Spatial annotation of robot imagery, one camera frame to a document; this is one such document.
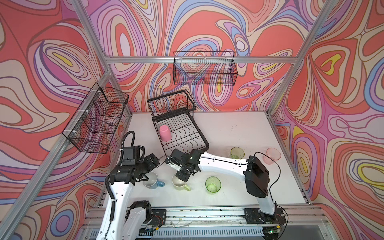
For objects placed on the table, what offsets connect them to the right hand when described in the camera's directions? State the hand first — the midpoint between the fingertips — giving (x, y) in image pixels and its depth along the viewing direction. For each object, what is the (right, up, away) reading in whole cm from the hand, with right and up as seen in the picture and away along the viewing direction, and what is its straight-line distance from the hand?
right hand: (185, 175), depth 81 cm
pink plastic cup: (-14, +23, +14) cm, 30 cm away
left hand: (-15, +9, -5) cm, 18 cm away
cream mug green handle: (-3, -5, +2) cm, 7 cm away
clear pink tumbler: (+55, +10, +10) cm, 57 cm away
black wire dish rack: (-8, +26, +26) cm, 38 cm away
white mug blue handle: (-19, -5, +3) cm, 20 cm away
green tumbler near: (+16, -5, +2) cm, 17 cm away
